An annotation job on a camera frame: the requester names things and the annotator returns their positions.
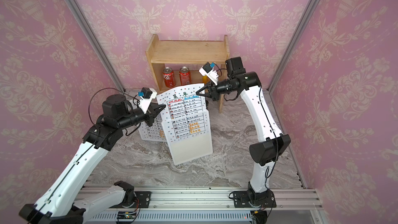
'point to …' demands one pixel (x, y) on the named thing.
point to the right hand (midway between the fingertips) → (199, 92)
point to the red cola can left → (169, 77)
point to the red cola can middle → (185, 74)
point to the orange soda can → (205, 79)
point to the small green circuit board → (126, 215)
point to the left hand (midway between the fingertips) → (164, 106)
